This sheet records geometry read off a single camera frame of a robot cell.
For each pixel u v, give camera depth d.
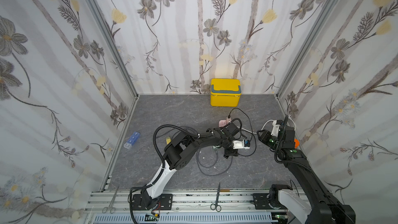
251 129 0.98
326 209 0.40
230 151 0.81
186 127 1.02
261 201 0.74
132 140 0.94
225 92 1.04
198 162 0.88
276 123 0.76
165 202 0.74
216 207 0.73
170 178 0.62
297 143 1.01
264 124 1.03
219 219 0.70
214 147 0.69
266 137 0.75
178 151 0.56
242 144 0.80
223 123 1.01
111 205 0.73
